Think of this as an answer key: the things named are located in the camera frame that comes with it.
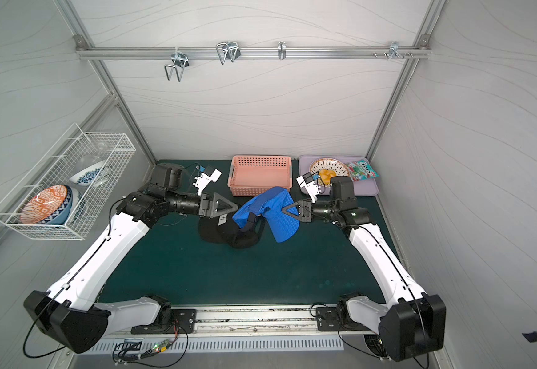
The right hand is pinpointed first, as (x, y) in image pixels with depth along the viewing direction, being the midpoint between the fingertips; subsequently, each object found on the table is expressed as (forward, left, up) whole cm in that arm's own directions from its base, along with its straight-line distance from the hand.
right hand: (283, 210), depth 71 cm
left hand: (-5, +15, +6) cm, 17 cm away
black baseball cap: (+4, +24, -21) cm, 32 cm away
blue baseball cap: (-1, +4, +5) cm, 7 cm away
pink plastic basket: (+35, +16, -23) cm, 45 cm away
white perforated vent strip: (-33, +15, -26) cm, 45 cm away
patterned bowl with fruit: (+44, -22, -26) cm, 56 cm away
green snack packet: (+41, -39, -25) cm, 62 cm away
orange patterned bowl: (-8, +63, +10) cm, 64 cm away
